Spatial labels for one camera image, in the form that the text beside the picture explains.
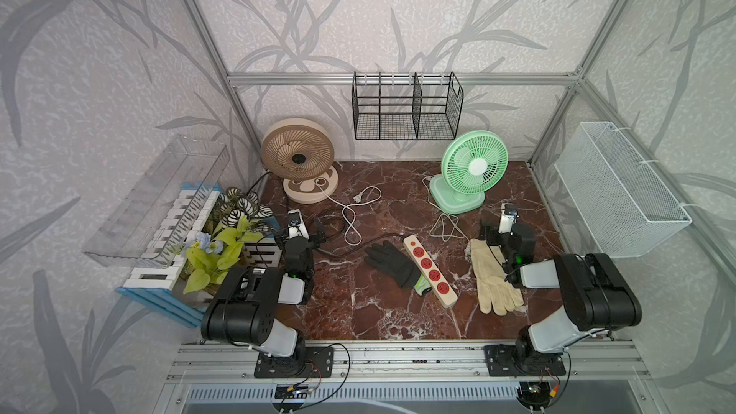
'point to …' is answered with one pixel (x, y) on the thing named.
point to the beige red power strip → (433, 274)
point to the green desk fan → (473, 164)
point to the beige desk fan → (301, 152)
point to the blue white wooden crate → (153, 283)
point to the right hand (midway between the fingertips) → (496, 217)
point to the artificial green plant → (242, 221)
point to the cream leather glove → (495, 293)
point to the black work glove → (397, 264)
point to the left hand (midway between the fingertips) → (301, 219)
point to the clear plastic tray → (147, 225)
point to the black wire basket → (405, 106)
